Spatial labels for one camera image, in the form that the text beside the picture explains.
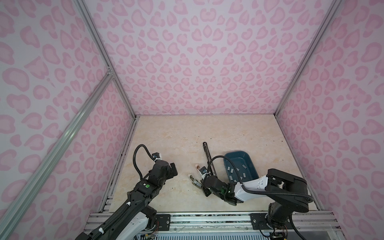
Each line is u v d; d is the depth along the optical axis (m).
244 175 0.88
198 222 0.75
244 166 0.93
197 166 0.86
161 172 0.61
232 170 0.90
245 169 0.90
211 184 0.65
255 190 0.51
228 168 0.94
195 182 0.85
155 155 0.73
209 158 0.95
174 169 0.75
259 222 0.73
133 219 0.51
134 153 0.59
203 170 0.75
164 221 0.73
